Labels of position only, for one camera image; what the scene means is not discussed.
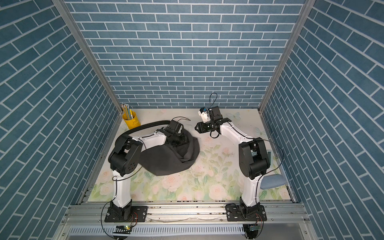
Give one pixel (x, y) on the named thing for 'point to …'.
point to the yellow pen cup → (132, 123)
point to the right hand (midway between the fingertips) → (200, 127)
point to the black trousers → (163, 159)
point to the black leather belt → (162, 122)
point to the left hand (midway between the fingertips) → (190, 142)
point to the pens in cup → (125, 108)
